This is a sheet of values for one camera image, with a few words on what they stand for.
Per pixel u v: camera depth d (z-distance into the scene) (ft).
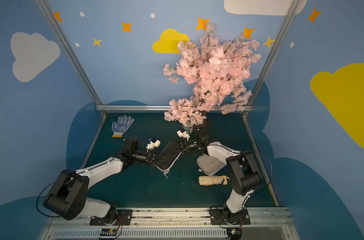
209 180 2.76
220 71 1.97
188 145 2.46
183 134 2.69
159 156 2.50
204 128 2.39
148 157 2.33
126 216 2.45
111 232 2.39
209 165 3.05
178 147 2.56
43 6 2.23
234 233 2.40
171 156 2.51
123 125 3.74
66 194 1.41
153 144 2.56
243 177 1.57
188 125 3.40
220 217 2.45
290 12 2.32
